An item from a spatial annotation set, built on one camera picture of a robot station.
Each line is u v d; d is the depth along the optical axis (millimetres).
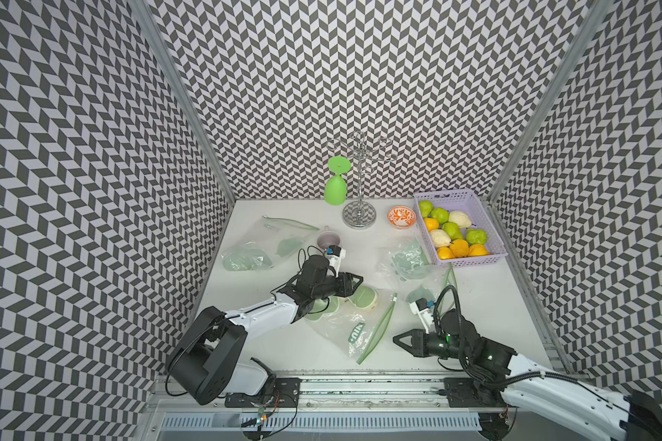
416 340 696
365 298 828
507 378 554
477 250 961
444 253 951
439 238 978
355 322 780
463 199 1123
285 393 722
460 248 965
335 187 905
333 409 709
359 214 1287
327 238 1012
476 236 989
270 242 1043
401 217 1105
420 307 731
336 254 782
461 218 1063
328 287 718
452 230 1023
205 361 417
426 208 1079
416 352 667
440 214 1056
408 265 975
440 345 658
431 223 1041
